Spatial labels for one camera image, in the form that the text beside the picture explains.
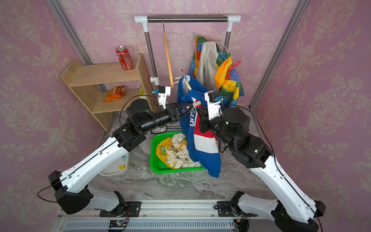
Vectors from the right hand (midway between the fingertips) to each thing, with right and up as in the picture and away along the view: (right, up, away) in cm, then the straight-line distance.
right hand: (200, 107), depth 56 cm
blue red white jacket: (+1, -17, +5) cm, 18 cm away
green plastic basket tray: (-24, -33, +33) cm, 53 cm away
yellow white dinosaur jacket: (-14, -24, +30) cm, 41 cm away
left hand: (-3, -1, -2) cm, 3 cm away
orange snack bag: (-53, +13, +39) cm, 67 cm away
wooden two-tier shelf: (-69, +18, +54) cm, 89 cm away
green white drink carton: (-36, +14, +40) cm, 55 cm away
